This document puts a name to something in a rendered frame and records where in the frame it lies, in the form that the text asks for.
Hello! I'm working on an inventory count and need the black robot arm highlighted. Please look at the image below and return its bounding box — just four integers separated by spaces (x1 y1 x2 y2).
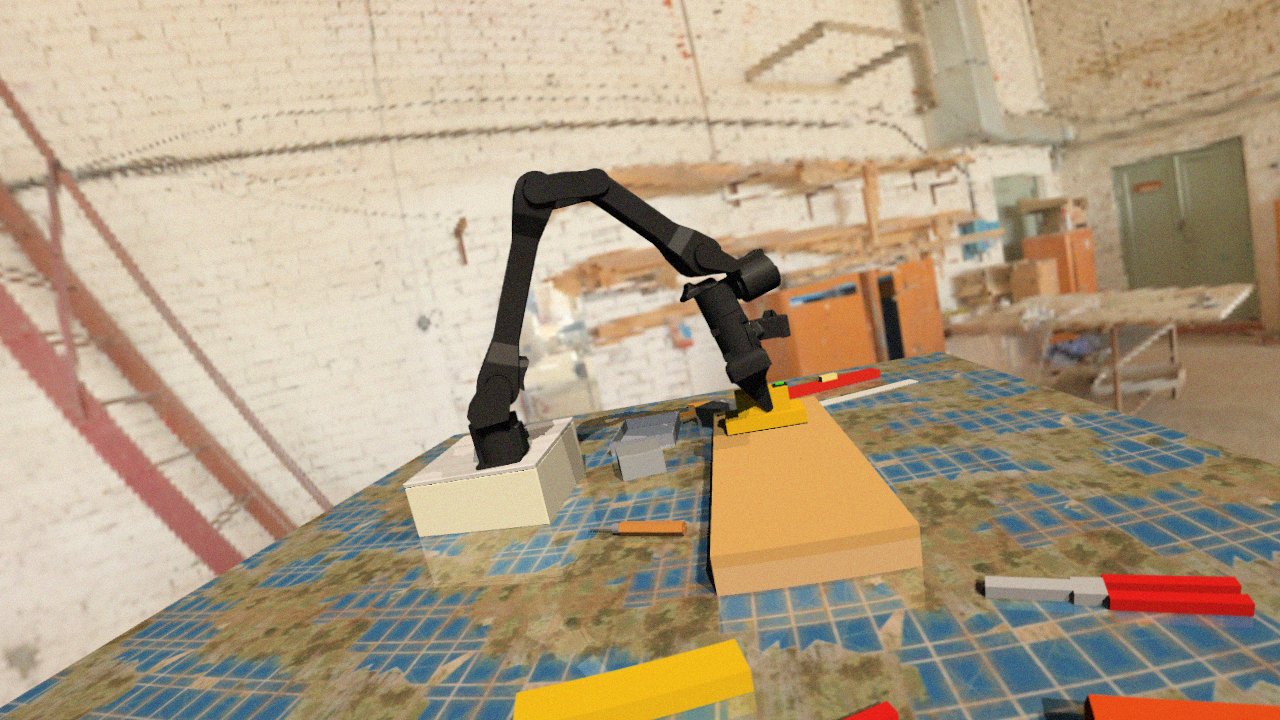
467 168 781 470

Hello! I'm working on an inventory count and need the yellow rectangular bar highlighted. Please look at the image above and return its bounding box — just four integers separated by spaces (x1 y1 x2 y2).
513 641 754 720

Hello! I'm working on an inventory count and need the tan rectangular panel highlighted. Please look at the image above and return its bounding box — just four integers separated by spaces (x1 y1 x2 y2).
710 396 923 596

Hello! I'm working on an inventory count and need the white flat strip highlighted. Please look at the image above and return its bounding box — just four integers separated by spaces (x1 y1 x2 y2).
820 379 918 406

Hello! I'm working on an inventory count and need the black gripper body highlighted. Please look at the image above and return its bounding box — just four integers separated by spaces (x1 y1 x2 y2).
708 307 772 384

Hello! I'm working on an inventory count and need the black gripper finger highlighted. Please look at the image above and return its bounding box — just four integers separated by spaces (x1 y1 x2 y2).
733 366 773 411

